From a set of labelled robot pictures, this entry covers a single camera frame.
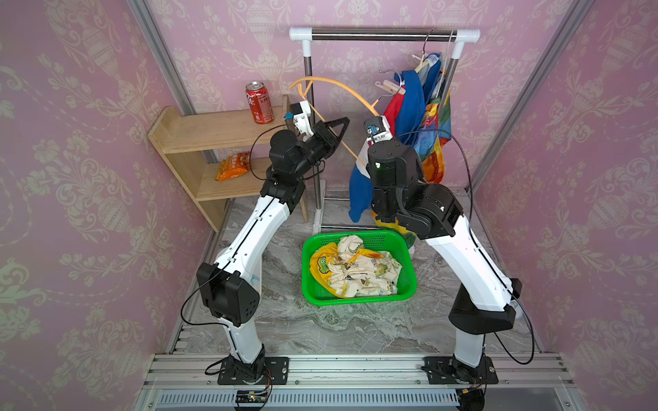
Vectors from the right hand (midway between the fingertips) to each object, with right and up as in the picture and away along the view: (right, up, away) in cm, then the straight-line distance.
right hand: (404, 149), depth 57 cm
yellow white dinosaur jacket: (-10, -34, +31) cm, 47 cm away
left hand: (-11, +8, +6) cm, 15 cm away
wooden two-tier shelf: (-30, -9, +59) cm, 67 cm away
